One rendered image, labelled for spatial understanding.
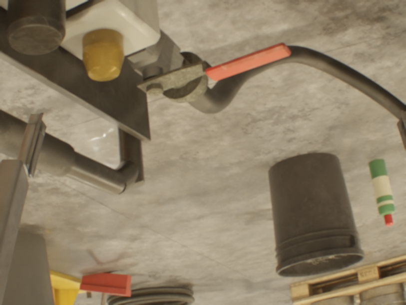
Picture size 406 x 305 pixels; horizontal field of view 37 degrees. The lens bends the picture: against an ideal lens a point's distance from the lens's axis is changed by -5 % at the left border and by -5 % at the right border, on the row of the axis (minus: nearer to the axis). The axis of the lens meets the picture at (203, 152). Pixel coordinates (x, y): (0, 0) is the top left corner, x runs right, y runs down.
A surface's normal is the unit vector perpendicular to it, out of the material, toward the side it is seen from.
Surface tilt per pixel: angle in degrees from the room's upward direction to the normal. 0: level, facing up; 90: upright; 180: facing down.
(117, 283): 90
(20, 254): 95
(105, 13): 0
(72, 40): 0
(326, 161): 93
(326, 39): 0
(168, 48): 60
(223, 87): 124
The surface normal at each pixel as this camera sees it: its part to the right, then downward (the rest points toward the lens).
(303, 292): -0.48, -0.29
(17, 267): 0.30, -0.47
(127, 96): 0.88, -0.28
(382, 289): -0.18, -0.36
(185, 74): 0.12, 0.91
